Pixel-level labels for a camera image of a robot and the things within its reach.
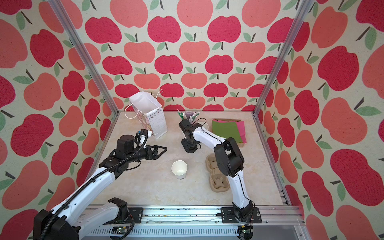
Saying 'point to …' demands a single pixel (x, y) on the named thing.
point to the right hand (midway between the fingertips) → (193, 143)
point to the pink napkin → (241, 127)
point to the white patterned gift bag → (150, 109)
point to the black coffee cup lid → (190, 147)
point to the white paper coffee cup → (179, 168)
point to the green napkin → (227, 129)
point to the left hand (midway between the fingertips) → (164, 150)
